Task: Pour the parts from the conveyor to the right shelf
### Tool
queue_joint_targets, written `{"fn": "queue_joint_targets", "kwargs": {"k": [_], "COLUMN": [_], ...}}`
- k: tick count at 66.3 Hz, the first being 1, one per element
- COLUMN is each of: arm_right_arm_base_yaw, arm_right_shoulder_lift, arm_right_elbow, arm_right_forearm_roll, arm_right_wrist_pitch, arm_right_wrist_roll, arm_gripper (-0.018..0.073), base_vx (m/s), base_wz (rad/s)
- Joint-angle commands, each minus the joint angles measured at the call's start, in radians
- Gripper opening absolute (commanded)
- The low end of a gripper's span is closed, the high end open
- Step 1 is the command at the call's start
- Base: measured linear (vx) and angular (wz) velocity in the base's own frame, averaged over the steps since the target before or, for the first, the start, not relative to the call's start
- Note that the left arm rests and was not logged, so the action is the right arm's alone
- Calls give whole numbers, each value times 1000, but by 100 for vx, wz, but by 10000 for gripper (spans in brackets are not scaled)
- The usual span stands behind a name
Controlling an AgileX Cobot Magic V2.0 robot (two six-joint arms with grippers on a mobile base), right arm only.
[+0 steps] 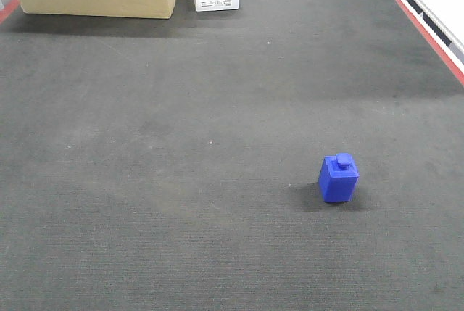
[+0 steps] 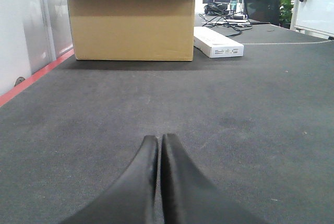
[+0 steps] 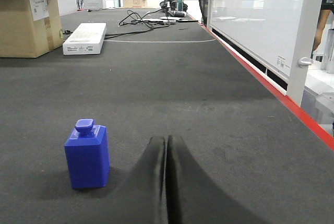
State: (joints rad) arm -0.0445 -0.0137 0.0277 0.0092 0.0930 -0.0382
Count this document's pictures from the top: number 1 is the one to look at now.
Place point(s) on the blue plastic box with cap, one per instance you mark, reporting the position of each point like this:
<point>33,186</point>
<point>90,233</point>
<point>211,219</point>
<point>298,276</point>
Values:
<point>337,184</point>

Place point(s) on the grey belt conveyor red edge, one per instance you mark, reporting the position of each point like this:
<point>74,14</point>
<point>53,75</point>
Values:
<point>181,144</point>

